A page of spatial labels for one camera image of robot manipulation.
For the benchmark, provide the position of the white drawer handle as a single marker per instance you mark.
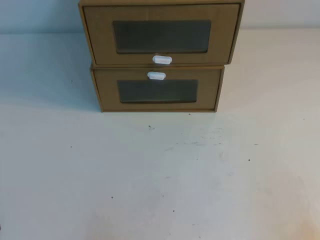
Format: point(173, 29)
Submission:
point(162, 60)
point(160, 76)

